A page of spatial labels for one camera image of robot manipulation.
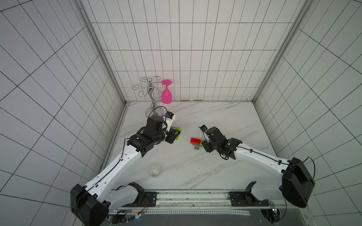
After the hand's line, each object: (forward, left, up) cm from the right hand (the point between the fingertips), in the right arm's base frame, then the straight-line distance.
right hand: (207, 136), depth 86 cm
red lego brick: (-3, +8, 0) cm, 8 cm away
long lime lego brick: (-7, +18, +14) cm, 24 cm away
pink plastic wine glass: (+28, +29, +8) cm, 41 cm away
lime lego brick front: (-5, +7, -8) cm, 12 cm away
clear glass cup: (-20, +31, -9) cm, 38 cm away
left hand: (-6, +19, +11) cm, 23 cm away
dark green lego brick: (-5, +6, -3) cm, 8 cm away
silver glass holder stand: (+26, +38, +18) cm, 50 cm away
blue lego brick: (-5, +6, -7) cm, 10 cm away
